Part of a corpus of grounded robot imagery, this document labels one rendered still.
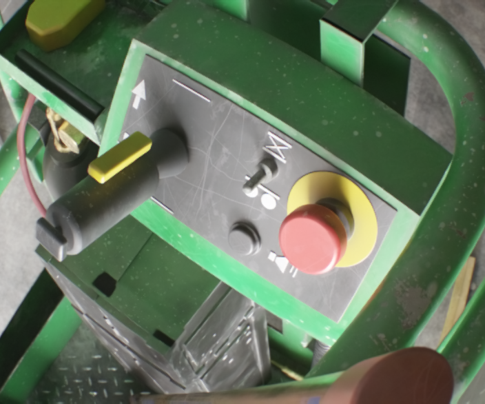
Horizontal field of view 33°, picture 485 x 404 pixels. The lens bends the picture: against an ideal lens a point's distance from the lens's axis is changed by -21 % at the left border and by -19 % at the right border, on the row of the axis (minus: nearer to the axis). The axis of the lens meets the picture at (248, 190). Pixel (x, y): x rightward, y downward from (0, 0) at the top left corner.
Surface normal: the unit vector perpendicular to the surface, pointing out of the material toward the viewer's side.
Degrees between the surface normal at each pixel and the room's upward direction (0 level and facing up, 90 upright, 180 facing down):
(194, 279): 0
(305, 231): 58
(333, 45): 90
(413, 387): 16
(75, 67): 0
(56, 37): 90
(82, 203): 34
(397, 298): 9
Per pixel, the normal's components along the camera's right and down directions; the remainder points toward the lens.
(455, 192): -0.41, -0.60
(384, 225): -0.53, 0.41
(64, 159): -0.05, -0.15
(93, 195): 0.43, -0.62
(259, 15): -0.59, 0.74
